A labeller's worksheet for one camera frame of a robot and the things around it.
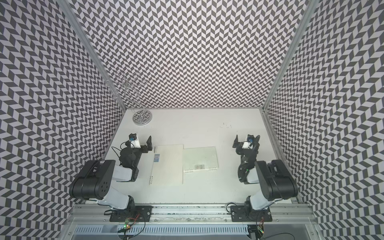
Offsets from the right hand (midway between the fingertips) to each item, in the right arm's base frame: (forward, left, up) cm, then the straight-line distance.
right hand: (244, 138), depth 89 cm
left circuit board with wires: (-42, +60, -5) cm, 73 cm away
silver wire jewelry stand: (+40, +76, +13) cm, 87 cm away
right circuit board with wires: (-45, +1, -10) cm, 46 cm away
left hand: (+2, +62, 0) cm, 62 cm away
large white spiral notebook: (-14, +47, -9) cm, 50 cm away
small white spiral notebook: (-8, +27, -10) cm, 30 cm away
